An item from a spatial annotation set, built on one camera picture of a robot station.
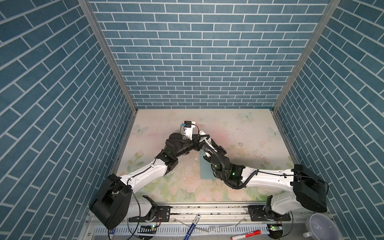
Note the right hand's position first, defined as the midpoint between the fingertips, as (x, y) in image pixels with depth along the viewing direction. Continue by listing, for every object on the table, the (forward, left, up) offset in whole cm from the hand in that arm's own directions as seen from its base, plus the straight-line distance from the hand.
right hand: (210, 139), depth 78 cm
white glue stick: (-1, +4, +6) cm, 7 cm away
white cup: (-32, -55, -21) cm, 67 cm away
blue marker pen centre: (-37, +6, -20) cm, 42 cm away
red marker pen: (-38, -18, -21) cm, 47 cm away
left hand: (-2, +1, +3) cm, 4 cm away
